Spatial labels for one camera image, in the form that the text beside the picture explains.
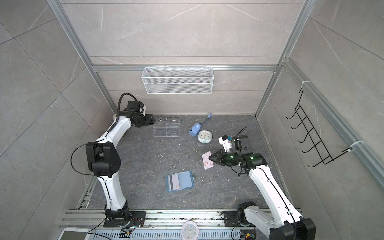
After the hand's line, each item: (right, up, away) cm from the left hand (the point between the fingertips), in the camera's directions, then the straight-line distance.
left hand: (150, 118), depth 96 cm
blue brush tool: (+29, -8, +8) cm, 31 cm away
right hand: (+37, -21, -22) cm, 48 cm away
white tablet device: (-25, -54, -30) cm, 67 cm away
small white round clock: (+36, -13, +8) cm, 39 cm away
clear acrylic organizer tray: (+9, -6, +11) cm, 15 cm away
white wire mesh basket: (+17, +26, +5) cm, 32 cm away
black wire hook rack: (+84, -16, -32) cm, 91 cm away
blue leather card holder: (+20, -38, -10) cm, 44 cm away
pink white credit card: (+35, -24, -23) cm, 49 cm away
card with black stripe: (+17, -39, -11) cm, 43 cm away
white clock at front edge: (+27, -55, -27) cm, 67 cm away
